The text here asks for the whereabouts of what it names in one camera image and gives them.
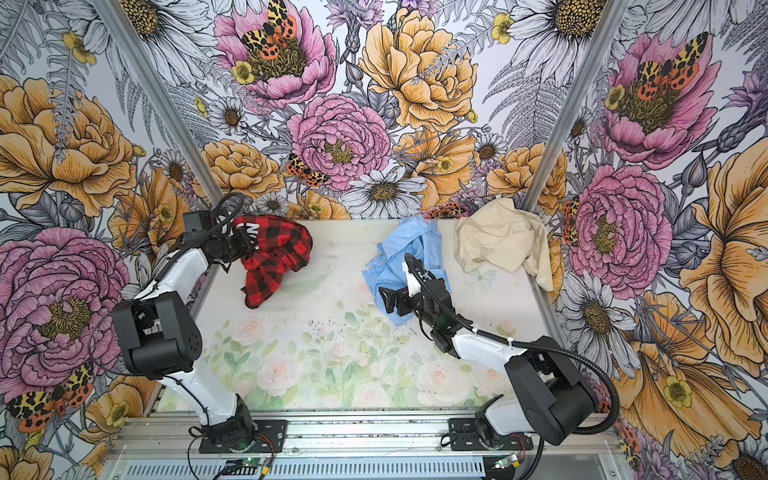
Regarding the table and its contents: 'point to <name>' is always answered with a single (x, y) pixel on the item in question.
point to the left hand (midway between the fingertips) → (257, 248)
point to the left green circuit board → (253, 461)
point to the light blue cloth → (416, 237)
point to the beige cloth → (499, 233)
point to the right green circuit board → (502, 463)
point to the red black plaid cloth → (284, 245)
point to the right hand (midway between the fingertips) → (393, 292)
